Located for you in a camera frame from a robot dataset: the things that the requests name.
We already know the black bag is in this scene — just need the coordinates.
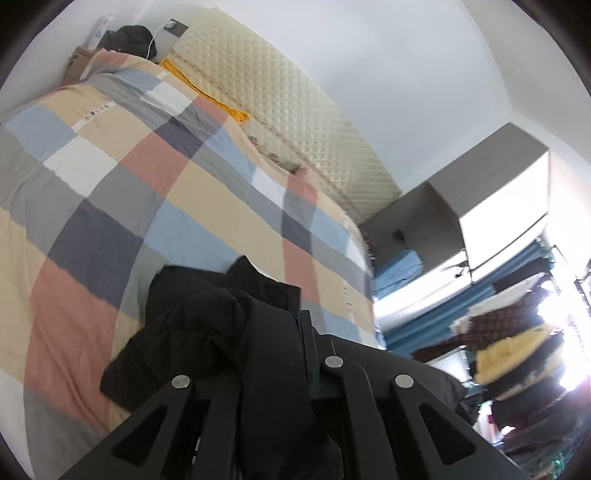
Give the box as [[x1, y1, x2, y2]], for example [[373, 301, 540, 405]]
[[102, 25, 158, 60]]

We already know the yellow pillow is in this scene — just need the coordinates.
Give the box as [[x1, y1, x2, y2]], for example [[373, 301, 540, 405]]
[[159, 56, 253, 125]]

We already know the yellow garment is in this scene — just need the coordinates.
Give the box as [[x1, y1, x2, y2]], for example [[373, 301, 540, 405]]
[[475, 323, 567, 387]]

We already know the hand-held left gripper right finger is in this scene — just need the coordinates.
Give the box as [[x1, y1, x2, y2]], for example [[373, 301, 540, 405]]
[[298, 309, 533, 480]]

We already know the blue quilted cushion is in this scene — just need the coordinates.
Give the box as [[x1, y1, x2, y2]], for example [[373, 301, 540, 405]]
[[372, 249, 425, 297]]

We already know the brown houndstooth garment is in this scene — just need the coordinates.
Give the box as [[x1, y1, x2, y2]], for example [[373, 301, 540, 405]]
[[411, 272, 555, 366]]

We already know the white bottle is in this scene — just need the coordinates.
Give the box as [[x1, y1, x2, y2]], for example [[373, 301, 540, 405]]
[[88, 14, 116, 51]]

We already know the black puffer jacket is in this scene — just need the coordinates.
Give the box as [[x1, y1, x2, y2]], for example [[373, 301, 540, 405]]
[[99, 256, 468, 480]]

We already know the grey wardrobe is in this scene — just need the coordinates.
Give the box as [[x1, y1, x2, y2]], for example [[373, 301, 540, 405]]
[[360, 122, 553, 288]]

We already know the wooden nightstand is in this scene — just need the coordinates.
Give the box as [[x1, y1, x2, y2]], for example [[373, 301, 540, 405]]
[[62, 46, 100, 86]]

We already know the checked patchwork blanket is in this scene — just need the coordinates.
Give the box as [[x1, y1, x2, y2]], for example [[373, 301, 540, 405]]
[[0, 48, 387, 480]]

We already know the blue curtain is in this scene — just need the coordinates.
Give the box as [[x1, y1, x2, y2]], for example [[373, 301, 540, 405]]
[[383, 240, 555, 357]]

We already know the white charging cable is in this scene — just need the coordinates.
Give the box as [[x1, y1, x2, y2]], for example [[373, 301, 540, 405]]
[[146, 23, 172, 60]]

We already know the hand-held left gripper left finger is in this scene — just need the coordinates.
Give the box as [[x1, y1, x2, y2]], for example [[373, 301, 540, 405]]
[[60, 373, 242, 480]]

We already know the cream quilted headboard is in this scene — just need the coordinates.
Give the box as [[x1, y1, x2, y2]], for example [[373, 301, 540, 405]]
[[159, 7, 403, 225]]

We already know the cream floral pillow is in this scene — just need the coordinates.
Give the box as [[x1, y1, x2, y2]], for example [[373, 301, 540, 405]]
[[247, 134, 315, 176]]

